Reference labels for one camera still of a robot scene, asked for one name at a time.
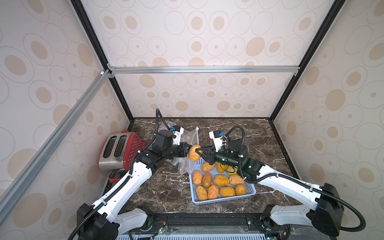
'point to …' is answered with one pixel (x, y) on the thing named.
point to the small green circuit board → (160, 230)
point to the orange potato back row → (207, 167)
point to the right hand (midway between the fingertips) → (202, 147)
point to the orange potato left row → (197, 177)
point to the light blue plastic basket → (194, 165)
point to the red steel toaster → (117, 150)
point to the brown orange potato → (207, 180)
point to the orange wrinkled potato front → (213, 192)
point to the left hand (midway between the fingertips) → (197, 147)
